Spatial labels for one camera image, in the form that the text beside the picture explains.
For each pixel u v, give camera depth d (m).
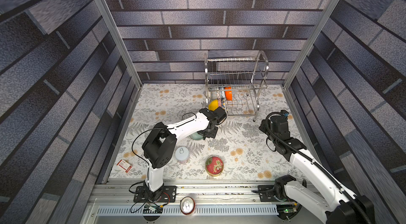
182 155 0.81
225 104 0.92
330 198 0.43
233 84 1.07
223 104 0.92
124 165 0.81
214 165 0.79
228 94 1.02
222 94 0.99
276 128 0.62
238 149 0.88
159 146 0.48
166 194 0.73
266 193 0.73
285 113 0.71
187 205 0.62
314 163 0.49
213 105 0.93
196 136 0.88
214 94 0.99
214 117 0.65
